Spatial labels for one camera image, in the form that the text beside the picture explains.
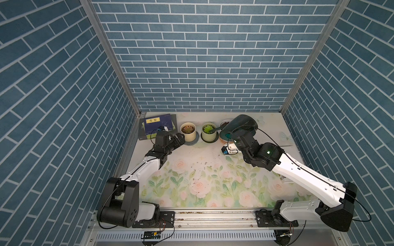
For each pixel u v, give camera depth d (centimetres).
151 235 72
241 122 80
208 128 99
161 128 79
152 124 104
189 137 99
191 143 101
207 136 99
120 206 41
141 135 104
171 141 76
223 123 101
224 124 102
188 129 100
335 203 39
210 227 74
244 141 51
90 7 70
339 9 72
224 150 66
